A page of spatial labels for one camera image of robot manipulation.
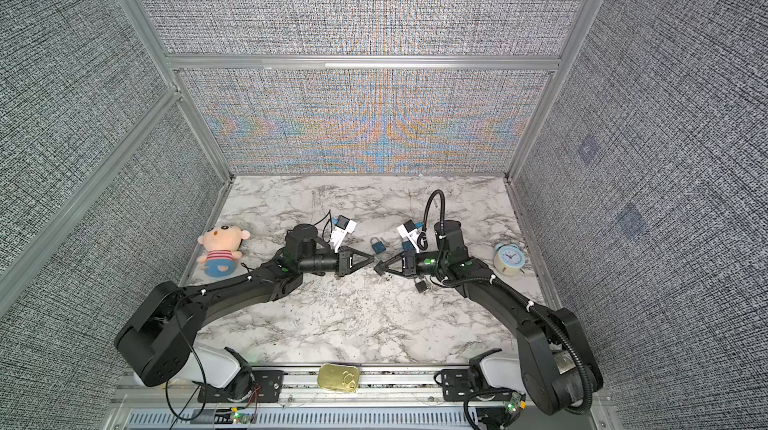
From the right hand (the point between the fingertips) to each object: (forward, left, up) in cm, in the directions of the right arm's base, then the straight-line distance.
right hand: (382, 266), depth 77 cm
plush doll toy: (+13, +51, -9) cm, 53 cm away
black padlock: (+2, -11, -16) cm, 20 cm away
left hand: (+1, +2, 0) cm, 2 cm away
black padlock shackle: (-1, +1, +1) cm, 2 cm away
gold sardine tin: (-23, +11, -13) cm, 28 cm away
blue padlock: (+16, -8, -15) cm, 23 cm away
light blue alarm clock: (+10, -39, -13) cm, 42 cm away
